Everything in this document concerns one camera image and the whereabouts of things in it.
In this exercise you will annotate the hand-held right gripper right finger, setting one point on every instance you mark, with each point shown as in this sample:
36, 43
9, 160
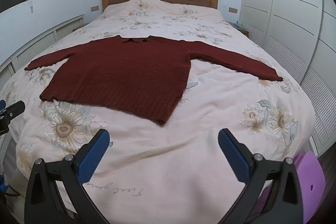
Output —
233, 157

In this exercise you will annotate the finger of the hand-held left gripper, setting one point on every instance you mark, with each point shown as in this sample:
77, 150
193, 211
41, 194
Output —
14, 109

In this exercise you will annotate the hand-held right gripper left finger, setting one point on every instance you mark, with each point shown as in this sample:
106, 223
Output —
93, 154

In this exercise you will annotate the dark red knit sweater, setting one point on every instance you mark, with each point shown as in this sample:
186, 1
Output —
126, 74

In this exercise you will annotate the floral sunflower print duvet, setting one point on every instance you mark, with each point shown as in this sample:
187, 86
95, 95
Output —
199, 121

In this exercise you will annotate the white louvred low cabinet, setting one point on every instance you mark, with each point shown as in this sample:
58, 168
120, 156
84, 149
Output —
39, 43

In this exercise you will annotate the purple plastic stool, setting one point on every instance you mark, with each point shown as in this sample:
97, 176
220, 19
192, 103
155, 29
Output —
309, 174

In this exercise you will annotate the wooden nightstand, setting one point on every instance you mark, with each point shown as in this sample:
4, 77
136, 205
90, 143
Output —
242, 29

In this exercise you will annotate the white panelled wardrobe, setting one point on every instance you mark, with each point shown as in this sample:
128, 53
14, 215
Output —
288, 6

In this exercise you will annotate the beige wall switch plate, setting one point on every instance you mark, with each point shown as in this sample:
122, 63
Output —
232, 10
94, 8

